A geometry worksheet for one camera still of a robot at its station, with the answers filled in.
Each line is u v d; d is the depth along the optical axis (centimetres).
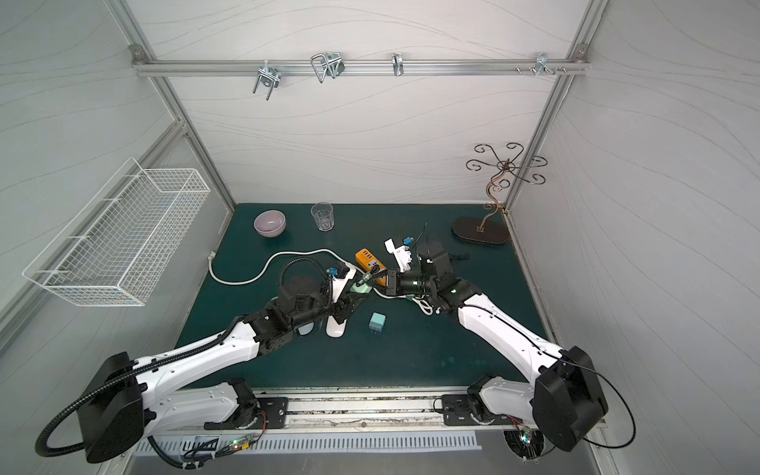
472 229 112
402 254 70
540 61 77
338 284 65
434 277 59
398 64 78
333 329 84
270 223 111
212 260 105
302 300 59
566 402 40
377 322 88
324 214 112
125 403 39
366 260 101
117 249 68
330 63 77
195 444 71
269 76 78
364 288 72
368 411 75
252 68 77
